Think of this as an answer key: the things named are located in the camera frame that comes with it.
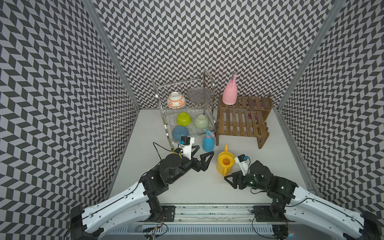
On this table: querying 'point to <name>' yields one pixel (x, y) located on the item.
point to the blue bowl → (179, 131)
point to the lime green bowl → (184, 119)
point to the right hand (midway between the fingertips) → (229, 179)
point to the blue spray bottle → (208, 141)
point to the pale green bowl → (201, 121)
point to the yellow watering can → (225, 162)
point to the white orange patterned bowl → (176, 100)
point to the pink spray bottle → (230, 93)
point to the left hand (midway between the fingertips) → (205, 151)
